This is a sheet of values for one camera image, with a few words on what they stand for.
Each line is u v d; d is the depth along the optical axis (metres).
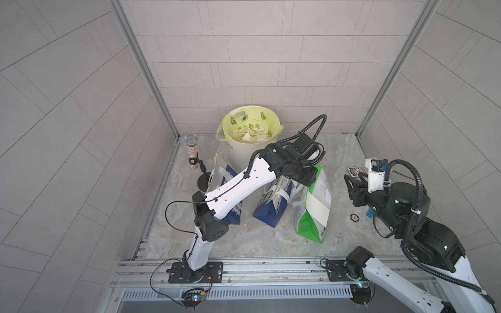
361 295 0.67
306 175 0.60
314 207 0.68
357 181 0.53
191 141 0.72
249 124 0.99
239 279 0.71
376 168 0.47
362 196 0.51
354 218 0.84
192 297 0.65
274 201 0.66
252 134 0.96
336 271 0.71
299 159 0.52
